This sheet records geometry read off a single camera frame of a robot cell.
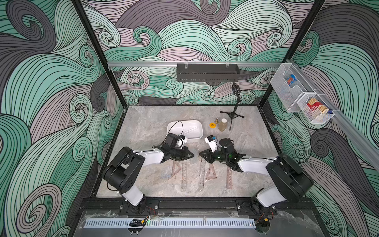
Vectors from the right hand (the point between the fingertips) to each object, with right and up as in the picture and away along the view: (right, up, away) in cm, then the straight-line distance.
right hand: (201, 153), depth 87 cm
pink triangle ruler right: (+6, -12, -2) cm, 13 cm away
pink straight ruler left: (-10, -12, -4) cm, 17 cm away
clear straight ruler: (-6, +12, +17) cm, 21 cm away
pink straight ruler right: (+16, -14, -4) cm, 21 cm away
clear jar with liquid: (+16, +17, +11) cm, 25 cm away
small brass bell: (+14, +19, +20) cm, 31 cm away
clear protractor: (-5, -4, -2) cm, 6 cm away
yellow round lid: (+10, +16, +20) cm, 28 cm away
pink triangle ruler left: (-16, -10, 0) cm, 18 cm away
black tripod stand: (+22, +38, +2) cm, 44 cm away
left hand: (-4, 0, -2) cm, 5 cm away
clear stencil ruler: (0, -12, -3) cm, 12 cm away
